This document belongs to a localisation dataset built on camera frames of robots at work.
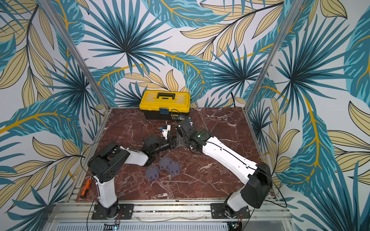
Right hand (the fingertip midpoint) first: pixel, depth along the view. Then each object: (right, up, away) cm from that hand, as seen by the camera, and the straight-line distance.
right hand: (184, 138), depth 79 cm
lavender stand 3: (-12, -17, +11) cm, 23 cm away
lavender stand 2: (-19, -21, +7) cm, 29 cm away
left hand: (+1, -1, +4) cm, 4 cm away
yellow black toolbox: (-13, +21, +21) cm, 32 cm away
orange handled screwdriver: (-53, -27, -1) cm, 60 cm away
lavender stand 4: (-6, -19, +8) cm, 22 cm away
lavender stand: (-2, 0, -10) cm, 10 cm away
